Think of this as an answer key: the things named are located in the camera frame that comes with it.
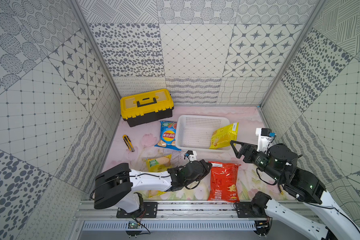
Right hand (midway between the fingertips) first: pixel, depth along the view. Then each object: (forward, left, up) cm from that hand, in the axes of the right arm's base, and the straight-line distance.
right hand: (235, 144), depth 63 cm
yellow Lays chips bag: (+1, +36, -23) cm, 43 cm away
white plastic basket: (+27, +17, -30) cm, 43 cm away
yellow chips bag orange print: (+15, +1, -19) cm, 24 cm away
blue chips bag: (+24, +34, -24) cm, 48 cm away
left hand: (-2, +6, -15) cm, 16 cm away
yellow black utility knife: (+17, +61, -28) cm, 69 cm away
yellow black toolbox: (+35, +52, -14) cm, 64 cm away
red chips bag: (-10, +3, -22) cm, 25 cm away
